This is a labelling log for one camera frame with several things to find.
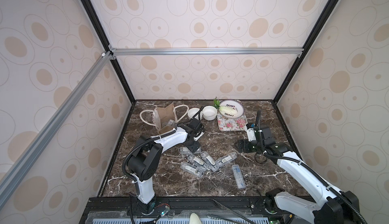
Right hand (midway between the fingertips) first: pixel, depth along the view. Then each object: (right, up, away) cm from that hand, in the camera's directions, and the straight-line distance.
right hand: (247, 142), depth 83 cm
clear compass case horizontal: (-35, -6, +9) cm, 36 cm away
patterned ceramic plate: (+1, +24, +34) cm, 41 cm away
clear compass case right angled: (-10, -10, +5) cm, 15 cm away
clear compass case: (-27, -12, +4) cm, 30 cm away
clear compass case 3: (-30, -15, +1) cm, 34 cm away
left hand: (-29, -2, +9) cm, 30 cm away
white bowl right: (-19, +17, +27) cm, 37 cm away
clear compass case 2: (-20, -11, +4) cm, 23 cm away
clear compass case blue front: (-5, -18, 0) cm, 19 cm away
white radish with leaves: (-7, +19, +26) cm, 33 cm away
